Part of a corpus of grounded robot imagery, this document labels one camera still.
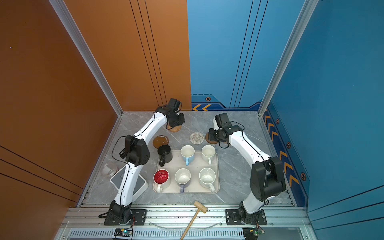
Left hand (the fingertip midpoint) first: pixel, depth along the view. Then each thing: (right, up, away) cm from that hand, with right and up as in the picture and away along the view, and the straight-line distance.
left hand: (184, 120), depth 101 cm
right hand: (+16, -9, -12) cm, 22 cm away
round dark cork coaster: (+14, -10, -20) cm, 26 cm away
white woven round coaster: (+8, -12, +3) cm, 15 cm away
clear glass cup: (-44, -29, -13) cm, 54 cm away
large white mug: (+14, -33, -16) cm, 39 cm away
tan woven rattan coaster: (-4, -5, -14) cm, 15 cm away
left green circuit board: (-27, -55, -30) cm, 68 cm away
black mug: (-11, -21, -8) cm, 25 cm away
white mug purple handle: (0, -33, -15) cm, 36 cm away
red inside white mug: (-12, -32, -16) cm, 38 cm away
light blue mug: (+3, -21, -7) cm, 22 cm away
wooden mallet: (+10, -45, -25) cm, 52 cm away
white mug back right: (+15, -20, -8) cm, 27 cm away
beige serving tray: (+9, -33, -14) cm, 37 cm away
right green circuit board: (+35, -55, -30) cm, 72 cm away
